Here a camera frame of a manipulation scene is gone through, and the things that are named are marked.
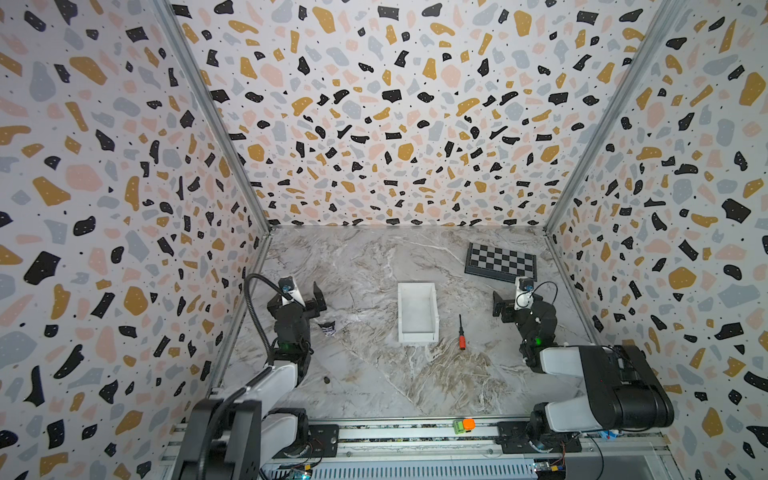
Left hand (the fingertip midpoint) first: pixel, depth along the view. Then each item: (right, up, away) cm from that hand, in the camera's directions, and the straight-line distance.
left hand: (305, 286), depth 84 cm
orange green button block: (+44, -34, -10) cm, 56 cm away
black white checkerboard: (+63, +6, +22) cm, 67 cm away
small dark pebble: (+7, -25, -2) cm, 26 cm away
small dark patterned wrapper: (+6, -13, +4) cm, 14 cm away
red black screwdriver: (+46, -16, +8) cm, 49 cm away
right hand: (+63, -2, +7) cm, 64 cm away
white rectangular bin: (+33, -10, +14) cm, 37 cm away
